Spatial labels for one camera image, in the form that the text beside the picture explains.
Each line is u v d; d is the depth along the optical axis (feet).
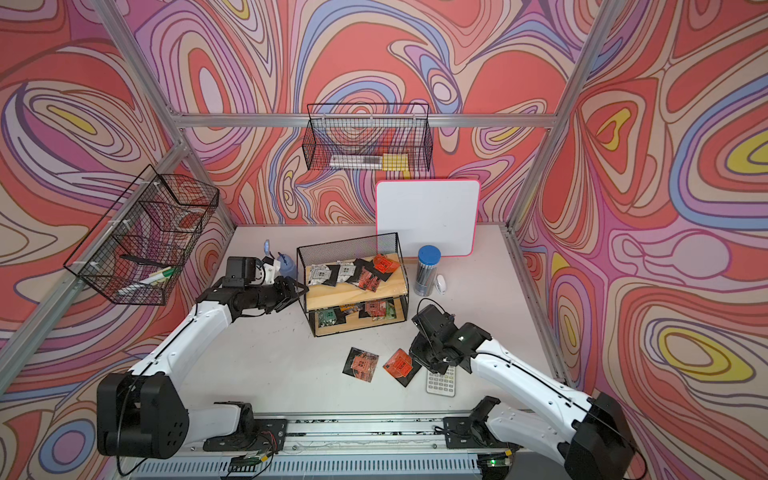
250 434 2.21
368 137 3.23
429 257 2.83
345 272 2.77
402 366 2.76
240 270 2.14
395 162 2.70
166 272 2.36
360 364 2.77
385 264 2.83
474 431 2.14
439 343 1.95
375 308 3.06
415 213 3.08
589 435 1.27
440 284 3.23
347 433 2.47
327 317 3.05
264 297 2.34
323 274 2.76
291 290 2.50
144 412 1.31
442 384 2.63
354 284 2.70
